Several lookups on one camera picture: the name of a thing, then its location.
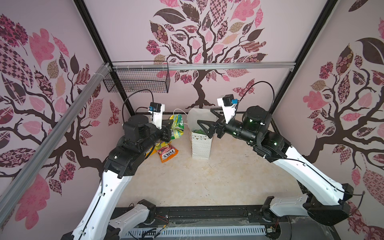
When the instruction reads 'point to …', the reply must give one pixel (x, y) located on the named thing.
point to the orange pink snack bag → (167, 153)
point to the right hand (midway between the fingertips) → (207, 113)
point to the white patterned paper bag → (201, 144)
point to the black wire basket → (140, 77)
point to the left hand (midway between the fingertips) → (171, 123)
